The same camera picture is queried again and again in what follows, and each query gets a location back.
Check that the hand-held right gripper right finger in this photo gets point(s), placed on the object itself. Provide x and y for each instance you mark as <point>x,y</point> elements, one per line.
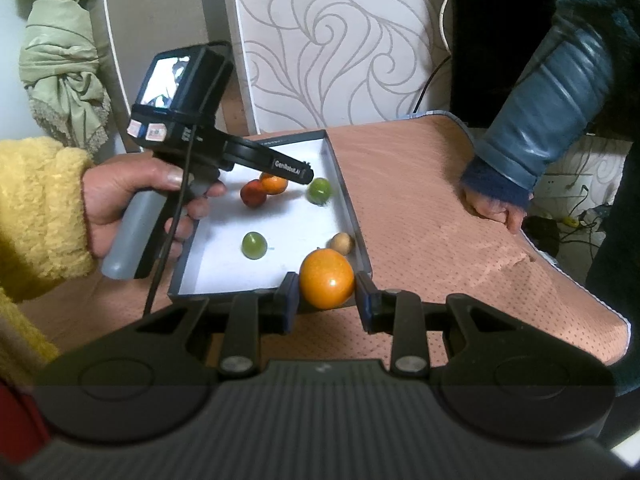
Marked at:
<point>364,302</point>

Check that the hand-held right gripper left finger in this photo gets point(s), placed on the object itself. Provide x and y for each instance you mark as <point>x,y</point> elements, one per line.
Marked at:
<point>290,300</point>

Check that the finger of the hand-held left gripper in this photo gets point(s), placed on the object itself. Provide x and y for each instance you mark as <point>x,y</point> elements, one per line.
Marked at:
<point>287,166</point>

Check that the large orange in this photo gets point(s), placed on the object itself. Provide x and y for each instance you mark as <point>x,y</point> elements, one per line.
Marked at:
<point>275,185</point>

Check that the green lime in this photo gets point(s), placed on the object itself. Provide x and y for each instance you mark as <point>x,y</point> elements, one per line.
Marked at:
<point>253,245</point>
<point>319,190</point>

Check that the smooth orange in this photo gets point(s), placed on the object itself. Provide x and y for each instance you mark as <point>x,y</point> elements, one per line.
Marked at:
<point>326,278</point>

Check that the large red apple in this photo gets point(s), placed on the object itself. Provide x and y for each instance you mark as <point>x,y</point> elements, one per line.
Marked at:
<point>252,194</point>

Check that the brown kiwi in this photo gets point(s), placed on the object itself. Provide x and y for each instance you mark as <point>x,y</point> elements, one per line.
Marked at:
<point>342,243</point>

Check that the black box white inside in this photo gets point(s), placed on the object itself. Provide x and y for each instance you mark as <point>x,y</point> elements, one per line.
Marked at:
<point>220,260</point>

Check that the person's left forearm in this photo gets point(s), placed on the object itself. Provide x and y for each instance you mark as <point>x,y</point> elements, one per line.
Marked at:
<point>40,210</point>

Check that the person's left hand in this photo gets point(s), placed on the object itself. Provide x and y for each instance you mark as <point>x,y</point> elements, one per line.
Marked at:
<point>110,195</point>

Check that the pink dotted tablecloth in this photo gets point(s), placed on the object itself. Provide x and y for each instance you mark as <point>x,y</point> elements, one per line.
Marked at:
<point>440,260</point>

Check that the grey panel with white rim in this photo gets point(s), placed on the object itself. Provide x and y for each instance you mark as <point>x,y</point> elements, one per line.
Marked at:
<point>165,5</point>

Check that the swirl patterned panel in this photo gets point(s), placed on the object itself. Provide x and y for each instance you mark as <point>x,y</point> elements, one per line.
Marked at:
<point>340,35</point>

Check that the pale green fringed cloth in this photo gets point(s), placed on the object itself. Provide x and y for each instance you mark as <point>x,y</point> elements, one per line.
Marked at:
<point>60,60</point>

